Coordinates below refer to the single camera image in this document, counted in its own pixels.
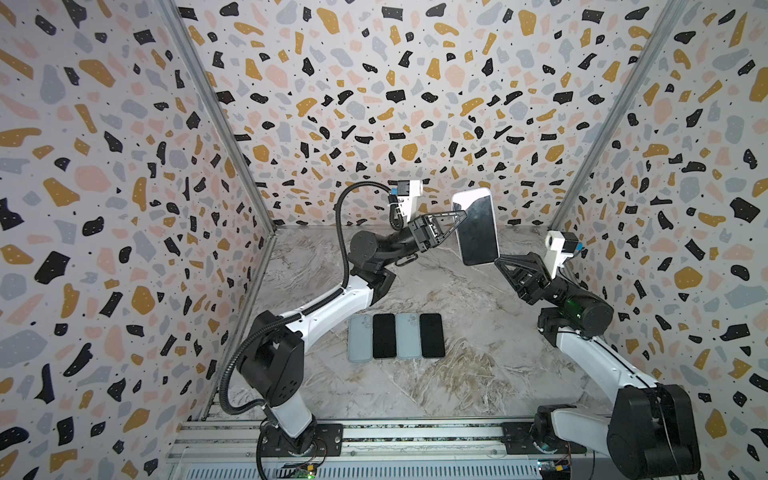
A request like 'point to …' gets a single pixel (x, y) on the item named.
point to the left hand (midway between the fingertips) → (467, 220)
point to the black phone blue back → (384, 335)
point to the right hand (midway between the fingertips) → (493, 268)
